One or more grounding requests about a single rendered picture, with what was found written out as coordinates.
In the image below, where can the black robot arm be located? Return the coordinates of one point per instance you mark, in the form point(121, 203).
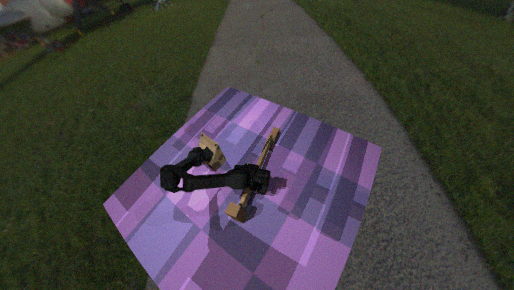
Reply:
point(242, 176)

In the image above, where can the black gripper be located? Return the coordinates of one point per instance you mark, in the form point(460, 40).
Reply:
point(261, 188)

